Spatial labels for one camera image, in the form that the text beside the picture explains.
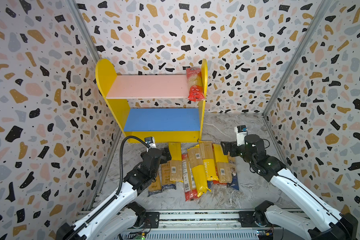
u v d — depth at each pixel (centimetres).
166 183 84
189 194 80
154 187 82
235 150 67
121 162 51
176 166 88
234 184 83
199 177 81
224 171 86
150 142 66
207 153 92
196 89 70
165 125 95
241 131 65
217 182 84
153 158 56
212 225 73
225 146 67
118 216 57
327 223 39
